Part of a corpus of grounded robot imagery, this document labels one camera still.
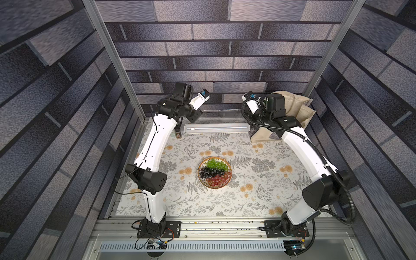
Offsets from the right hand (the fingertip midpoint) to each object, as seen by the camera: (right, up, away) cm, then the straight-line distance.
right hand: (243, 107), depth 79 cm
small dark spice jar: (-38, -13, +25) cm, 47 cm away
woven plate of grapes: (-14, -35, +9) cm, 39 cm away
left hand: (-23, -1, -2) cm, 23 cm away
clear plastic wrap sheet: (-6, -4, +2) cm, 7 cm away
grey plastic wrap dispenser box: (-13, -11, +5) cm, 18 cm away
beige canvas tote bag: (+35, +3, +17) cm, 39 cm away
